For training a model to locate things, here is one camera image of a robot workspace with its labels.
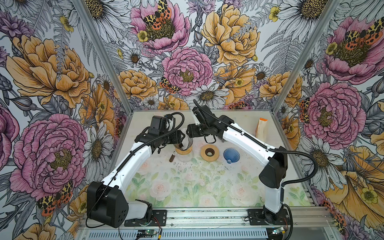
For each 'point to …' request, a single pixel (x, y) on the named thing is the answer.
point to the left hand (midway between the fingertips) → (179, 140)
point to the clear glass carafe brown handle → (182, 156)
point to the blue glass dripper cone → (231, 155)
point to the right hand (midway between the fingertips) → (192, 135)
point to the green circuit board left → (148, 232)
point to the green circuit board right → (277, 231)
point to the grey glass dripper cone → (179, 146)
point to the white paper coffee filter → (185, 141)
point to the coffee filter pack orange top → (261, 132)
